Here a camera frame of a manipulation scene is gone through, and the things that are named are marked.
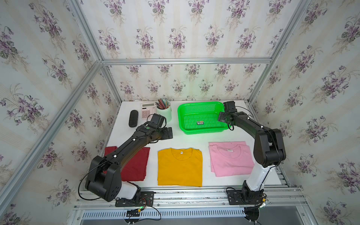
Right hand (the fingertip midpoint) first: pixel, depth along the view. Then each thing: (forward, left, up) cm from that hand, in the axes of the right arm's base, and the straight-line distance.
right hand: (226, 118), depth 98 cm
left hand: (-17, +40, +3) cm, 44 cm away
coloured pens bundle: (+9, +47, +4) cm, 48 cm away
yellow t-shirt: (-32, +32, -9) cm, 47 cm away
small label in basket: (+1, +18, -8) cm, 20 cm away
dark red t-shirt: (-35, +59, -7) cm, 69 cm away
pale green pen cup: (+2, +43, +2) cm, 43 cm away
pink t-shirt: (-26, 0, -8) cm, 28 cm away
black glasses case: (+1, +69, -6) cm, 69 cm away
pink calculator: (+12, +60, -6) cm, 61 cm away
